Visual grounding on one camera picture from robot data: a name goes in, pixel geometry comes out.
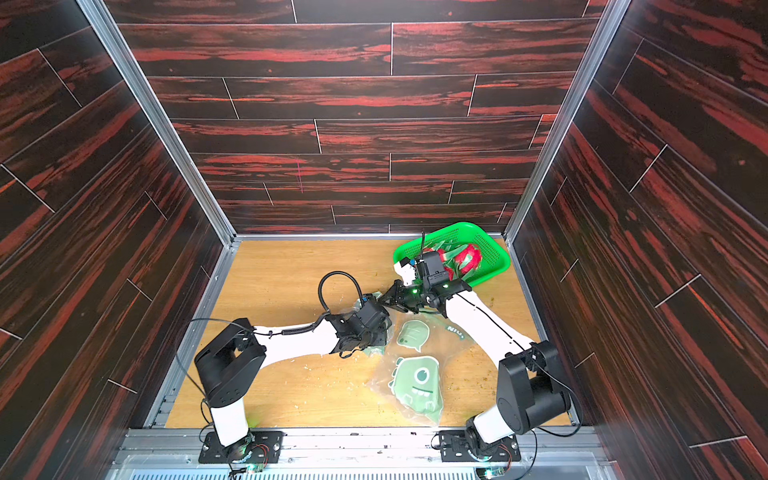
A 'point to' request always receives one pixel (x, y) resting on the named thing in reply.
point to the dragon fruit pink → (469, 258)
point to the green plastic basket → (493, 258)
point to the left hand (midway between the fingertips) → (388, 336)
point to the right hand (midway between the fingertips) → (384, 298)
